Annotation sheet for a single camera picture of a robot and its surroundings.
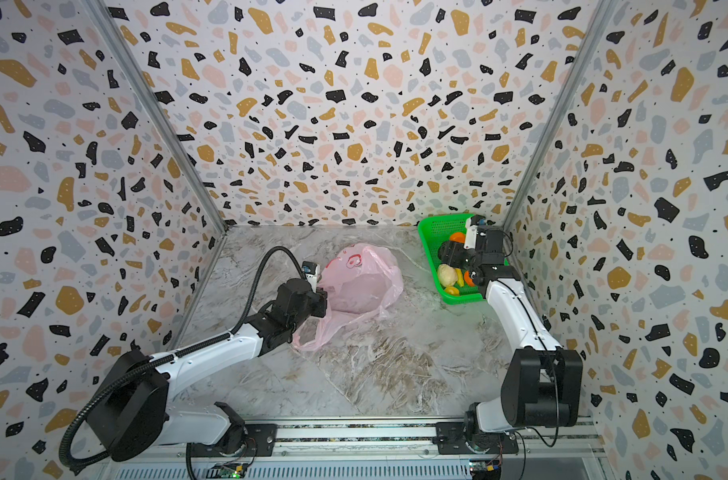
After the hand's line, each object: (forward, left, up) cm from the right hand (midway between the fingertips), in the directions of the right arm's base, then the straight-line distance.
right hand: (455, 246), depth 86 cm
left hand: (-11, +37, -7) cm, 39 cm away
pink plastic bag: (-1, +28, -18) cm, 33 cm away
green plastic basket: (+31, 0, -24) cm, 39 cm away
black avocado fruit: (-6, +3, +5) cm, 9 cm away
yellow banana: (+3, -5, -20) cm, 21 cm away
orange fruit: (+21, -7, -18) cm, 29 cm away
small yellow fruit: (-4, -1, -17) cm, 17 cm away
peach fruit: (+2, 0, -16) cm, 17 cm away
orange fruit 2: (+2, -8, -19) cm, 21 cm away
